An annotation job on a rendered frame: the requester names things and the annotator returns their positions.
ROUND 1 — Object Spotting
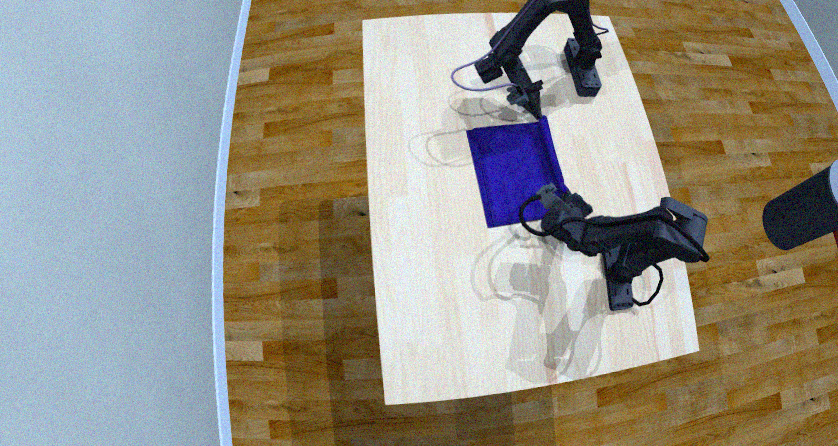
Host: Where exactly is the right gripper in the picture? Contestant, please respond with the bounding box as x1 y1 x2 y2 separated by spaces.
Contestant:
507 67 543 120

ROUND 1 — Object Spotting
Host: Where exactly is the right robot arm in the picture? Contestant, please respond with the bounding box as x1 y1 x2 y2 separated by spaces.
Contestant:
474 0 602 89

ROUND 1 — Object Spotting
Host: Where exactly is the dark blue towel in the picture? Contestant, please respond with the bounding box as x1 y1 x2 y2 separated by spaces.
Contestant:
466 115 570 228

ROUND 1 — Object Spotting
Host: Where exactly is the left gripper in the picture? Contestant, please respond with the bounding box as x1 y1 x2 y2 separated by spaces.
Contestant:
538 188 593 218

